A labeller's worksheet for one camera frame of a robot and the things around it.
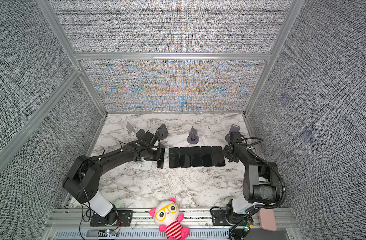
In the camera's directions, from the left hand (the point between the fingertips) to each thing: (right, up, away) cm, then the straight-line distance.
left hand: (162, 156), depth 90 cm
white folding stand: (-23, +17, +11) cm, 30 cm away
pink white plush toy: (+5, -22, -21) cm, 31 cm away
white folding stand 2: (-12, -5, +2) cm, 13 cm away
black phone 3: (+21, -1, +8) cm, 22 cm away
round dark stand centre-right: (+19, +10, +12) cm, 25 cm away
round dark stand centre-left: (-2, +14, +12) cm, 19 cm away
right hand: (+41, +1, +4) cm, 42 cm away
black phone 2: (+7, -1, +6) cm, 9 cm away
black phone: (-1, -4, -2) cm, 4 cm away
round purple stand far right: (+46, +17, +8) cm, 49 cm away
